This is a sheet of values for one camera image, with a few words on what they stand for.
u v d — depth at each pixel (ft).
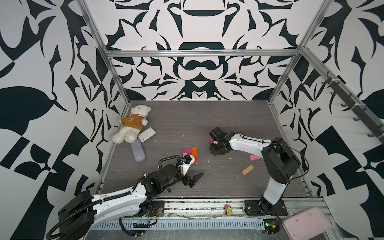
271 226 2.33
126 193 1.70
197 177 2.27
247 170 2.82
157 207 2.43
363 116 1.80
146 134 3.23
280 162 1.58
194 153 3.00
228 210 2.34
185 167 2.14
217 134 2.47
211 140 2.55
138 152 2.98
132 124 3.16
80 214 1.38
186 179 2.21
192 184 2.25
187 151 3.02
